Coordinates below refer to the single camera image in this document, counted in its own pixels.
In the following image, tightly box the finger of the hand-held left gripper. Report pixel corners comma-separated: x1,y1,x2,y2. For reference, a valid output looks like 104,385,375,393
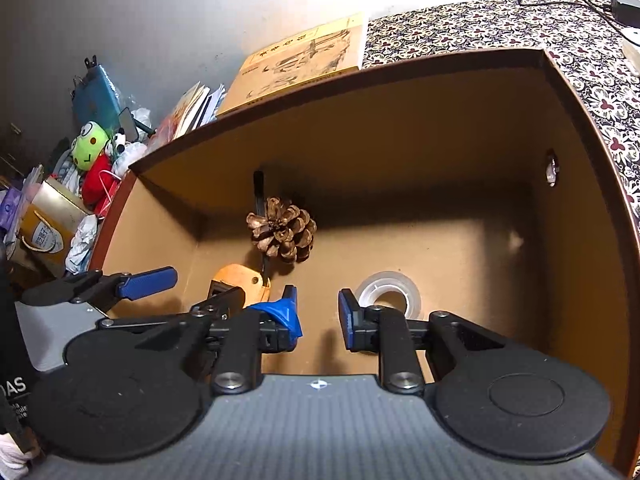
22,266,179,307
97,287,289,333

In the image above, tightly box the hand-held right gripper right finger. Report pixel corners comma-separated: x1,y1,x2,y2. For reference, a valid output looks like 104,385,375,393
338,288,505,395

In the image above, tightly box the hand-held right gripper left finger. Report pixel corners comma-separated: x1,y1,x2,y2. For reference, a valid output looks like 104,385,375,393
135,285,303,395

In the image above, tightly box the orange tape measure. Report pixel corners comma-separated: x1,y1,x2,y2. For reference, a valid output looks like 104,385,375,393
209,263,272,311

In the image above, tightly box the clear adhesive tape roll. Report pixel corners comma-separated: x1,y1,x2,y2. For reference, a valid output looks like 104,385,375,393
355,270,424,322

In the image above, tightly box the brown pinecone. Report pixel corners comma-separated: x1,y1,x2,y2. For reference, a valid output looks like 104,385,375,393
246,196,318,263

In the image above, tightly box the black lanyard cord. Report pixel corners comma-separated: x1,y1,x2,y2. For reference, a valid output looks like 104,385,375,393
253,170,268,273

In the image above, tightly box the dark brown cardboard box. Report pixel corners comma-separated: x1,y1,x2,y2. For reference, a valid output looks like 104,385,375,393
87,49,640,467

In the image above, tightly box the person's left hand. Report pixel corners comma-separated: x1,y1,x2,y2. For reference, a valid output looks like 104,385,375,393
0,432,41,480

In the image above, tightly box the crumpled white paper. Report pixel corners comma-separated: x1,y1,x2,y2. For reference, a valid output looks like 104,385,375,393
65,215,104,274

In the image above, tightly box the gold paper gift bag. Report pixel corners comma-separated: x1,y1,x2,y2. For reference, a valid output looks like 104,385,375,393
19,179,92,269

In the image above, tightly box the purple package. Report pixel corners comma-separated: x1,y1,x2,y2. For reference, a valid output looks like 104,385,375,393
0,185,24,247

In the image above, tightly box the small panda plush toy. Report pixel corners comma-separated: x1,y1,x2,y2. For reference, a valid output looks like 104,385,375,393
105,129,129,162

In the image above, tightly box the green frog plush toy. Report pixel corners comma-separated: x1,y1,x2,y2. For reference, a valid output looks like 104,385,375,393
69,120,122,214

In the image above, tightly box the stack of books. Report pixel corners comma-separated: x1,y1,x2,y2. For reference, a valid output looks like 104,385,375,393
156,81,227,144

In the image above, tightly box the teal box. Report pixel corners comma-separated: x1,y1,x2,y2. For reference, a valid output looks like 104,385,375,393
70,57,124,134

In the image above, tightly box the yellow illustrated book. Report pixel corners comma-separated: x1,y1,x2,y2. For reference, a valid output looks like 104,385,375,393
216,12,369,117

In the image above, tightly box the white power strip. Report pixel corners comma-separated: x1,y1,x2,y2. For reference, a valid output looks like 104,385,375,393
621,30,640,77

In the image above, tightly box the black power adapter with cable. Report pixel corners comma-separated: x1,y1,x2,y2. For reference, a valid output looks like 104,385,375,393
519,0,640,37

